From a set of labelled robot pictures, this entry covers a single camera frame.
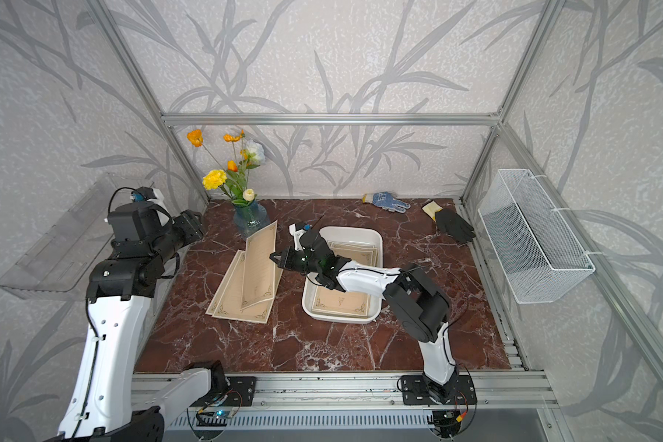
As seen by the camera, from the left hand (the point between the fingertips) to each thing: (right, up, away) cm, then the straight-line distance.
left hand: (194, 217), depth 67 cm
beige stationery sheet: (+11, -20, +15) cm, 27 cm away
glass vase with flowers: (+2, +1, +33) cm, 33 cm away
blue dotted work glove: (+54, +8, +53) cm, 76 cm away
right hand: (+14, -11, +14) cm, 23 cm away
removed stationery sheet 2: (-6, -25, +27) cm, 37 cm away
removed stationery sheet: (-1, -29, +23) cm, 37 cm away
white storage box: (+46, -6, +37) cm, 59 cm away
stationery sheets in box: (+31, -27, +22) cm, 47 cm away
